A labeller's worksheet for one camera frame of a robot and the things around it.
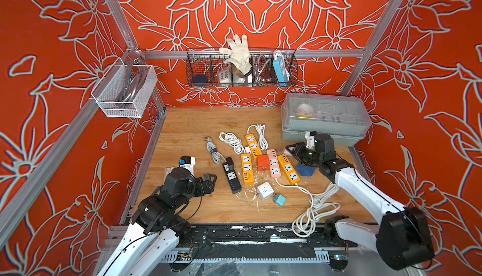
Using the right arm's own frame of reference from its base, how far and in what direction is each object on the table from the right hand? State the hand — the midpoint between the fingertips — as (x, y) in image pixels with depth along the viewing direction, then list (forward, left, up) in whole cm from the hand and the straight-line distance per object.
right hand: (283, 148), depth 81 cm
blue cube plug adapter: (-4, -13, -14) cm, 19 cm away
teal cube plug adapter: (-18, +1, -15) cm, 23 cm away
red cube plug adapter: (-1, +8, -12) cm, 14 cm away
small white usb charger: (+8, +16, -14) cm, 22 cm away
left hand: (-15, +31, +2) cm, 35 cm away
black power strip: (-7, +23, -14) cm, 28 cm away
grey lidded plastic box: (+17, -33, +1) cm, 37 cm away
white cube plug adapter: (-15, +8, -12) cm, 21 cm away
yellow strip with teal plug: (-4, +16, -14) cm, 21 cm away
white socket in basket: (+34, +28, +14) cm, 46 cm away
